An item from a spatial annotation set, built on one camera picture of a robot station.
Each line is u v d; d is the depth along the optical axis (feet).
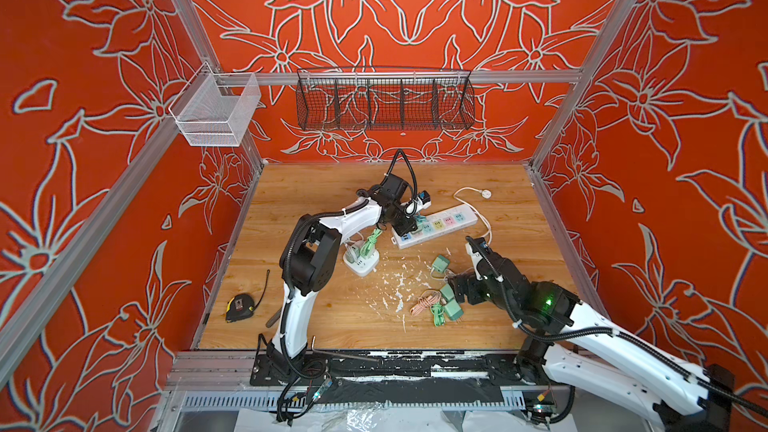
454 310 2.62
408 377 2.39
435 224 3.21
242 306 2.67
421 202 2.74
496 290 1.80
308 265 1.75
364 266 2.92
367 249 2.74
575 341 1.62
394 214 2.65
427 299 2.68
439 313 2.64
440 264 2.96
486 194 3.52
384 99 3.21
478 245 2.17
